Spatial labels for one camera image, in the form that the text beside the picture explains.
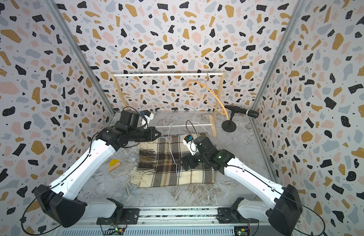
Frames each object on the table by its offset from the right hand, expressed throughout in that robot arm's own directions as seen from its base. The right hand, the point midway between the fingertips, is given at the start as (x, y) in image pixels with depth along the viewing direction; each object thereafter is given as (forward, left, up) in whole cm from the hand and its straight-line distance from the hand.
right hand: (185, 158), depth 75 cm
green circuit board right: (-28, -28, -20) cm, 44 cm away
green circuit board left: (-30, +33, -18) cm, 48 cm away
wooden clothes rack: (+37, -19, -18) cm, 45 cm away
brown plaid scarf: (+3, +17, -14) cm, 22 cm away
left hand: (+8, +11, +10) cm, 17 cm away
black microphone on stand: (+38, -31, -18) cm, 52 cm away
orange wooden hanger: (+25, -21, +8) cm, 34 cm away
